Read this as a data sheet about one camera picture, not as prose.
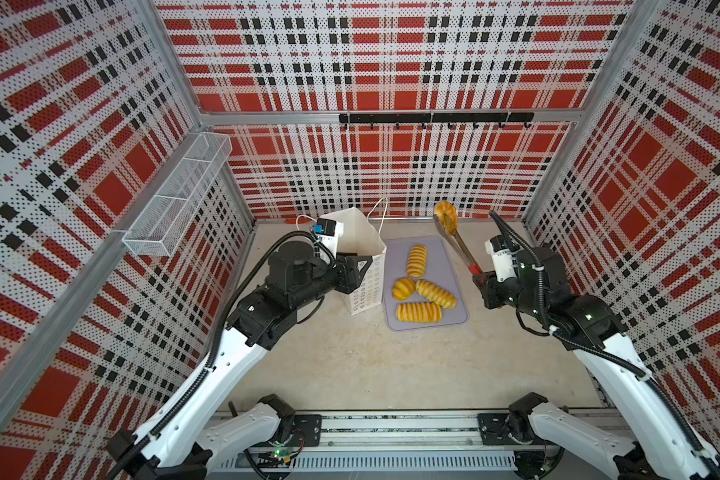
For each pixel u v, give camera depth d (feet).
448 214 2.75
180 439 1.22
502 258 1.94
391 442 2.41
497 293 1.93
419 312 2.98
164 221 3.03
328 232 1.77
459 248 2.45
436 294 3.09
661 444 1.22
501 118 2.89
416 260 3.46
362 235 2.98
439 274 3.33
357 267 1.94
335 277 1.83
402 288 3.15
